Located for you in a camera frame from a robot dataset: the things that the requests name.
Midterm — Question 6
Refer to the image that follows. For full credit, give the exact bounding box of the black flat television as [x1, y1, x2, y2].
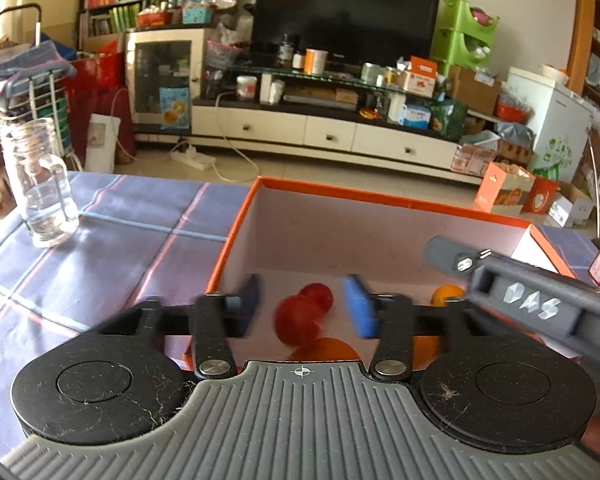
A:
[252, 0, 443, 68]

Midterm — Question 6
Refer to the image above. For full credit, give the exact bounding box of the blue and white box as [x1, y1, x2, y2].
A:
[402, 105, 432, 130]

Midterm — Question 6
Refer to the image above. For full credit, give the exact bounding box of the orange and white medicine box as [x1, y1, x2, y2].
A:
[402, 56, 438, 97]

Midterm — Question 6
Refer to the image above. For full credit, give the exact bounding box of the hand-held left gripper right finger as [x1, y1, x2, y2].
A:
[342, 274, 476, 383]

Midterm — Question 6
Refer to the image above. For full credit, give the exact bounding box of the orange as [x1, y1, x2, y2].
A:
[412, 335, 441, 368]
[431, 285, 466, 308]
[287, 337, 361, 361]

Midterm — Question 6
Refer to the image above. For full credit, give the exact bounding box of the teal plastic basket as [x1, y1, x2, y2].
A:
[182, 2, 216, 25]

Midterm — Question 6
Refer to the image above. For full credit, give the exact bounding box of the stack of printed cartons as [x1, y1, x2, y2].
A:
[452, 142, 498, 176]

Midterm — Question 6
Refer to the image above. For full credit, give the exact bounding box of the orange cardboard box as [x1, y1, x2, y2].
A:
[182, 176, 581, 368]

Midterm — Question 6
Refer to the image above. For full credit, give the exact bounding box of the green plastic drawer stack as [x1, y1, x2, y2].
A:
[430, 0, 501, 76]

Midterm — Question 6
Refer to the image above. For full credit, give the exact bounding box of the glass mug jar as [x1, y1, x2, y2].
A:
[0, 117, 81, 248]

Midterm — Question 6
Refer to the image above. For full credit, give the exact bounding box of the white power cord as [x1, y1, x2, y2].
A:
[214, 90, 261, 183]

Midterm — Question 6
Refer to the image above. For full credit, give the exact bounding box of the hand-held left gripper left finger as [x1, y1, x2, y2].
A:
[87, 272, 263, 381]

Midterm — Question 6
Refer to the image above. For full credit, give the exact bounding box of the orange gift bag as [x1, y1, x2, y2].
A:
[475, 161, 536, 213]

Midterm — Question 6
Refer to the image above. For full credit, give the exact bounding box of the red shopping bag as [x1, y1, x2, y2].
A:
[62, 52, 136, 163]

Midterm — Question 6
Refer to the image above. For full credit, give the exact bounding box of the white power strip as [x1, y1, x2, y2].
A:
[170, 142, 216, 171]

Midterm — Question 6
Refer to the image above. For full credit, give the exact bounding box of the wire shopping trolley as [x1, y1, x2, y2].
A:
[0, 4, 78, 171]

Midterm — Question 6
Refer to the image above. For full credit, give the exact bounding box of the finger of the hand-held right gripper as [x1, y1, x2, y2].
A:
[424, 235, 491, 276]

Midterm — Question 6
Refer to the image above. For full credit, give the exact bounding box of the white and orange canister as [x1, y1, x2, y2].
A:
[305, 49, 329, 75]

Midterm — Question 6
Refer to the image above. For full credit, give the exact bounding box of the small cardboard box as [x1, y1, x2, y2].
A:
[547, 180, 596, 228]

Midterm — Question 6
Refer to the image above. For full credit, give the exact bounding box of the blue plaid tablecloth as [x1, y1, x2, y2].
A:
[0, 170, 600, 461]

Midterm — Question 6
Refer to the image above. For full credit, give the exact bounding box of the red plastic basin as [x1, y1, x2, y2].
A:
[495, 101, 528, 123]

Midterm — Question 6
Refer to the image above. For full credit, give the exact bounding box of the pink plastic basket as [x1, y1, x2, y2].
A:
[206, 40, 243, 68]

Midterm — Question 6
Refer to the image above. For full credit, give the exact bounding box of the red paper box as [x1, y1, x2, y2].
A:
[522, 176, 561, 214]

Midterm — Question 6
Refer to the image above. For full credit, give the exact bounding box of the white paper bag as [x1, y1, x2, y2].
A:
[84, 114, 121, 173]

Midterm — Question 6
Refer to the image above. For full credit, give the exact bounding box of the brown cardboard box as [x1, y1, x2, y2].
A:
[447, 65, 503, 116]

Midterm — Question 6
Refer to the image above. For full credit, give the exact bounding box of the green foil bag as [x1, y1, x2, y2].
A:
[428, 99, 468, 141]

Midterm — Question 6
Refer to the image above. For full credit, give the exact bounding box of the blue snack bag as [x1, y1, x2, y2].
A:
[159, 87, 191, 133]

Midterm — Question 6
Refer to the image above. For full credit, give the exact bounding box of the white TV stand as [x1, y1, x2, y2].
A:
[125, 27, 486, 183]

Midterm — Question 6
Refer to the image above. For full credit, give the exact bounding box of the wooden shelf unit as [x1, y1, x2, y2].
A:
[565, 0, 600, 136]

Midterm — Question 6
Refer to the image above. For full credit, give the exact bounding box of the small white fridge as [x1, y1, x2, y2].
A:
[505, 66, 598, 183]

